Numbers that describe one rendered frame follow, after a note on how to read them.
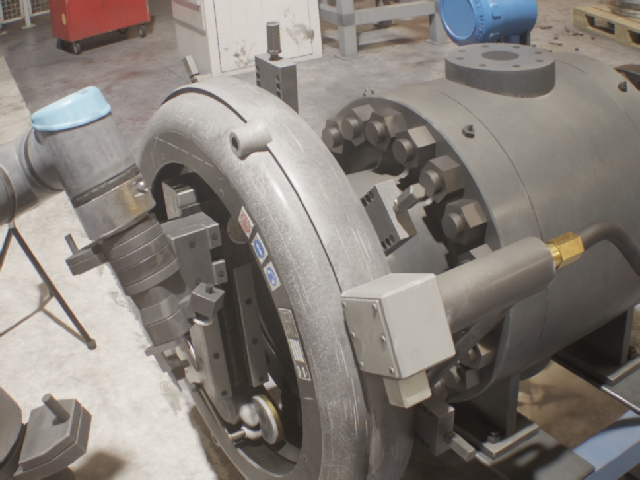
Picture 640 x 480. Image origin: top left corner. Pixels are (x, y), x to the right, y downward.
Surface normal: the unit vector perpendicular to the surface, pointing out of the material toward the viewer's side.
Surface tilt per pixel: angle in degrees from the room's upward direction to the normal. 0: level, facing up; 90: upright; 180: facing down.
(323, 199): 42
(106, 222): 79
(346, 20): 90
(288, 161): 33
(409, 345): 68
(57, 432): 25
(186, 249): 88
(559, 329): 108
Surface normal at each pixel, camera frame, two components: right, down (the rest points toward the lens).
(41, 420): -0.47, -0.73
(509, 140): 0.22, -0.55
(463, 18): -0.85, 0.29
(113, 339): -0.09, -0.90
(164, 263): 0.72, -0.22
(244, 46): 0.42, 0.36
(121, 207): 0.32, 0.04
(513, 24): 0.52, 0.60
